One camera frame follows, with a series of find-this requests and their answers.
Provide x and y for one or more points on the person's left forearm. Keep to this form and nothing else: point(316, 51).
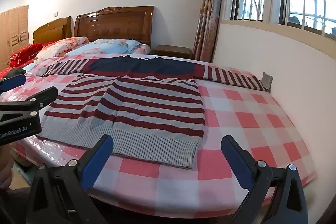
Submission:
point(5, 166)

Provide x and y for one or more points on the dark wooden nightstand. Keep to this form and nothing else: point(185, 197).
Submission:
point(172, 51)

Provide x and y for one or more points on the large carved wooden headboard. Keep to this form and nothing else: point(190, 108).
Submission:
point(115, 24)

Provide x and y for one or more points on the orange pink floral pillow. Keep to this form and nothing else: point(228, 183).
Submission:
point(60, 47)

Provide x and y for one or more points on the light blue floral quilt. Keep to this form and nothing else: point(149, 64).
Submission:
point(105, 47)

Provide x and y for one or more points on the floral curtain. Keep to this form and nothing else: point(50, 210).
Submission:
point(207, 16)

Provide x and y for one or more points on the small wooden headboard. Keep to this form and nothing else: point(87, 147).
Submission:
point(52, 29)

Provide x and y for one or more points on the grey bed corner bracket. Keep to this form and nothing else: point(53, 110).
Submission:
point(267, 81)

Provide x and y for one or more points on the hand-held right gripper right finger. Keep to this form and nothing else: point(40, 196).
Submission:
point(237, 162)

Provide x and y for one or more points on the red grey striped sweater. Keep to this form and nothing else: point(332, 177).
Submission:
point(147, 108)

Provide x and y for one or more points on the light wooden wardrobe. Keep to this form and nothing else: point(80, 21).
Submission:
point(14, 35)

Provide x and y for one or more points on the red blanket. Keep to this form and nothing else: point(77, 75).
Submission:
point(26, 54)

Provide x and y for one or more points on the floral bed sheet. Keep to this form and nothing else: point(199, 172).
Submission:
point(141, 48)

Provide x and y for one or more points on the pink checked bed sheet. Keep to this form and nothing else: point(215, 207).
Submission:
point(236, 134)

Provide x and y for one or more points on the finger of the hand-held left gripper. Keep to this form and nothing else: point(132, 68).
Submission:
point(39, 96)
point(11, 82)

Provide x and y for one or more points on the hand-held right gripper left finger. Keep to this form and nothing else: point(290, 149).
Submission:
point(96, 162)

